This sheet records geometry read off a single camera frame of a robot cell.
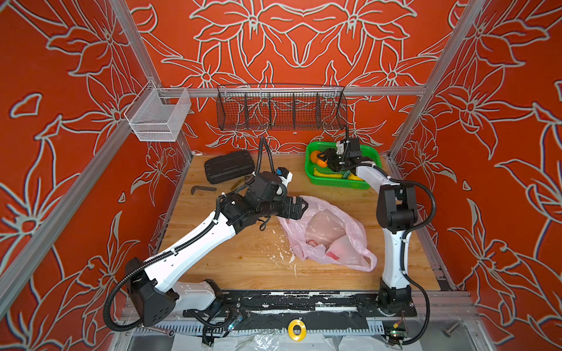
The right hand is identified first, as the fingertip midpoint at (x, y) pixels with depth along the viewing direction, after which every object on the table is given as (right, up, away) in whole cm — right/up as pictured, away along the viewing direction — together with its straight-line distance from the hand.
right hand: (322, 154), depth 100 cm
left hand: (-14, -18, -31) cm, 38 cm away
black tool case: (-45, -6, +6) cm, 46 cm away
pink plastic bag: (-2, -34, -10) cm, 36 cm away
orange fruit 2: (0, -5, -5) cm, 7 cm away
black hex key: (-58, -16, +5) cm, 61 cm away
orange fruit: (-3, 0, +6) cm, 6 cm away
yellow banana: (+7, -10, +6) cm, 14 cm away
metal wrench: (-55, -61, -32) cm, 88 cm away
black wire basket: (-27, +22, -1) cm, 35 cm away
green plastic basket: (+27, +1, +9) cm, 28 cm away
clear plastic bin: (-74, +17, -6) cm, 76 cm away
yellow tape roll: (-13, -60, -33) cm, 70 cm away
